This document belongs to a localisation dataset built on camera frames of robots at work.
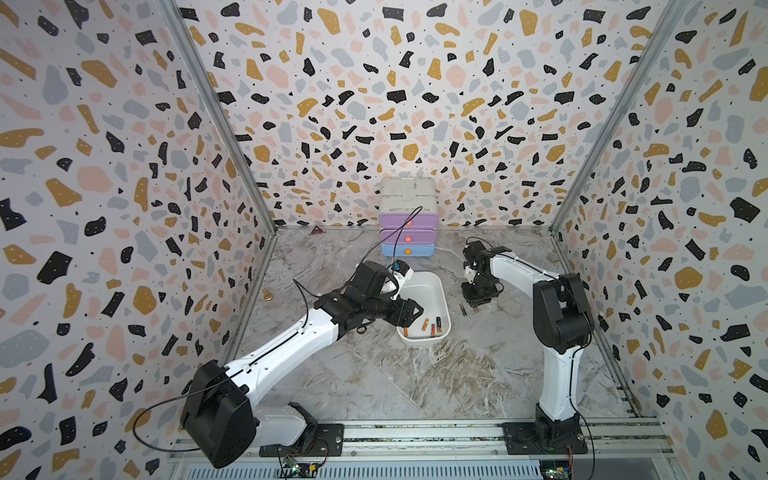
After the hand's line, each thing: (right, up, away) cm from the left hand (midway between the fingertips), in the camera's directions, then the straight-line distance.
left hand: (416, 305), depth 77 cm
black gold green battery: (+16, -5, +21) cm, 27 cm away
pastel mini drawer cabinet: (-4, +32, +24) cm, 40 cm away
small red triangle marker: (-38, +23, +44) cm, 63 cm away
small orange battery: (-2, -11, +16) cm, 20 cm away
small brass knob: (-49, -1, +24) cm, 55 cm away
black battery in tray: (+8, -9, +18) cm, 21 cm away
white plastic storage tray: (+6, -9, +18) cm, 21 cm away
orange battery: (+4, -9, +18) cm, 21 cm away
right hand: (+20, -2, +22) cm, 30 cm away
